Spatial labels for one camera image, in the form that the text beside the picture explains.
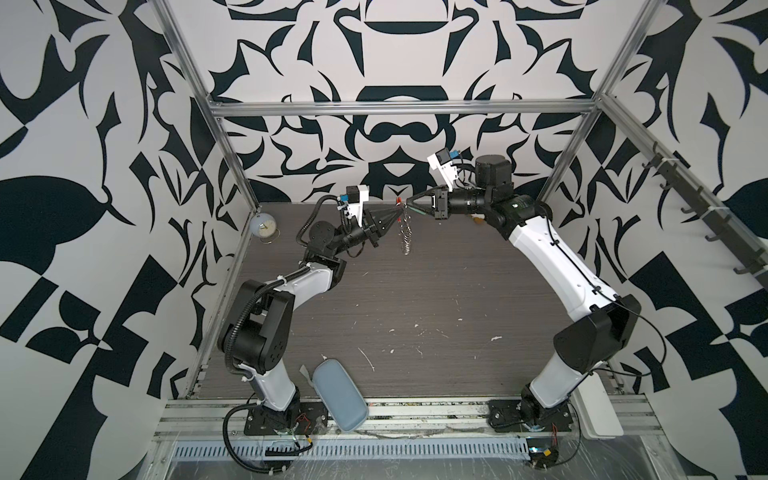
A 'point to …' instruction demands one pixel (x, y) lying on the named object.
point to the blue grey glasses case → (338, 394)
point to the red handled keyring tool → (405, 230)
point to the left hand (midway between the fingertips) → (405, 204)
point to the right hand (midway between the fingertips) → (410, 201)
